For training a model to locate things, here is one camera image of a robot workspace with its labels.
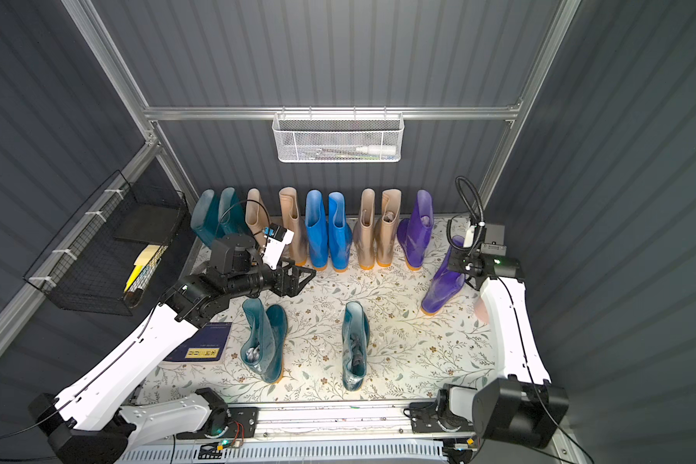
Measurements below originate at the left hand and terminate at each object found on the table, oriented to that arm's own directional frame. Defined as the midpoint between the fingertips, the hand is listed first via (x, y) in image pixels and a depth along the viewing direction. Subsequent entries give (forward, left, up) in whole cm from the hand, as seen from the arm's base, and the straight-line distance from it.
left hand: (307, 272), depth 66 cm
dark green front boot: (-11, -11, -9) cm, 18 cm away
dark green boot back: (+25, +26, -5) cm, 37 cm away
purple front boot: (0, -34, -5) cm, 35 cm away
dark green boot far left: (+23, +34, -6) cm, 41 cm away
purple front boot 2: (+22, -30, -11) cm, 39 cm away
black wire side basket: (+4, +53, -1) cm, 53 cm away
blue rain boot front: (+19, 0, -5) cm, 20 cm away
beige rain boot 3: (+22, -21, -8) cm, 31 cm away
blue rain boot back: (+19, -7, -8) cm, 22 cm away
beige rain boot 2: (+20, -14, -7) cm, 25 cm away
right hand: (+10, -42, -7) cm, 43 cm away
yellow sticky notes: (+7, +44, -4) cm, 44 cm away
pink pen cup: (+4, -52, -29) cm, 60 cm away
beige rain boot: (+23, +18, -5) cm, 30 cm away
